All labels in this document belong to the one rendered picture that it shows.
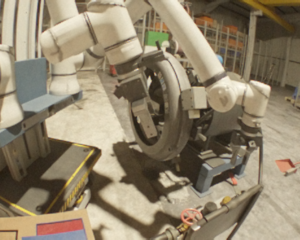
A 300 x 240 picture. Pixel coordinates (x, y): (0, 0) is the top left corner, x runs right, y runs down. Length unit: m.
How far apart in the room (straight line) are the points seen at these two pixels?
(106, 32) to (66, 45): 0.09
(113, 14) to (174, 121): 0.66
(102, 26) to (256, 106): 0.56
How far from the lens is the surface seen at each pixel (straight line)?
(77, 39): 0.41
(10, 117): 0.68
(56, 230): 0.61
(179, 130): 0.94
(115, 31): 0.40
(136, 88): 0.40
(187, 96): 0.85
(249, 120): 0.70
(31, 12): 1.07
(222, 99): 0.53
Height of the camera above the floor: 0.97
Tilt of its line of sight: 22 degrees down
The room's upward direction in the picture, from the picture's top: 5 degrees clockwise
